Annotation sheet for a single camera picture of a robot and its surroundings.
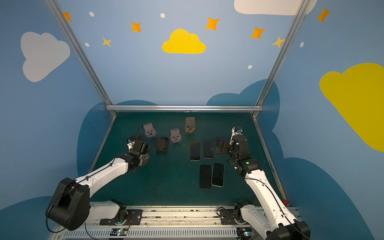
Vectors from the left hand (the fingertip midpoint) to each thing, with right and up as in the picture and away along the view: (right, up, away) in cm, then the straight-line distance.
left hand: (142, 154), depth 89 cm
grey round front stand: (0, +13, +15) cm, 20 cm away
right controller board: (+56, -35, -18) cm, 68 cm away
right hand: (+50, +10, -9) cm, 52 cm away
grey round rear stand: (+19, +10, +12) cm, 24 cm away
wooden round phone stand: (+29, +18, +18) cm, 38 cm away
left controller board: (-5, -34, -19) cm, 39 cm away
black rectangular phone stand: (+10, +5, +6) cm, 13 cm away
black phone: (+48, +7, +15) cm, 51 cm away
